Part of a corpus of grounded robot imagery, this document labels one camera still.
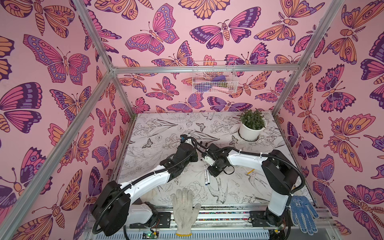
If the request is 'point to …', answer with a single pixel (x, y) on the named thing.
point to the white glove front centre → (185, 213)
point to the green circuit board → (150, 236)
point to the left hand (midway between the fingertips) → (197, 148)
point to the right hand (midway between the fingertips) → (212, 171)
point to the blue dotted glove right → (301, 208)
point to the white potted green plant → (252, 122)
